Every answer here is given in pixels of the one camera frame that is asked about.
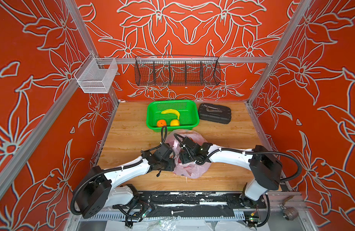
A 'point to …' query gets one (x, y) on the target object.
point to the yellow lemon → (174, 122)
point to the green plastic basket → (189, 115)
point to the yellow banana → (171, 111)
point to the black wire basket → (172, 70)
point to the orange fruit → (161, 122)
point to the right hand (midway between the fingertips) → (181, 156)
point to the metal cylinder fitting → (290, 213)
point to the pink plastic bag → (190, 170)
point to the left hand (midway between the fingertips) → (173, 164)
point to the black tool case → (214, 113)
